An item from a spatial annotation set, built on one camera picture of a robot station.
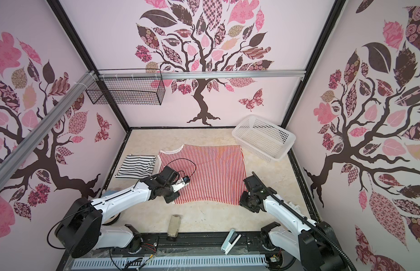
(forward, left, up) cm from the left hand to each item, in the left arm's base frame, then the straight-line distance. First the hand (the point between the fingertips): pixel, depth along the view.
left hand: (173, 193), depth 87 cm
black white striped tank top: (+16, +25, -1) cm, 30 cm away
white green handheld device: (-23, -29, 0) cm, 36 cm away
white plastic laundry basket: (+39, -56, -2) cm, 68 cm away
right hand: (-4, -36, -1) cm, 36 cm away
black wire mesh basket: (+73, +39, +14) cm, 84 cm away
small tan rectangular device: (-16, -3, 0) cm, 17 cm away
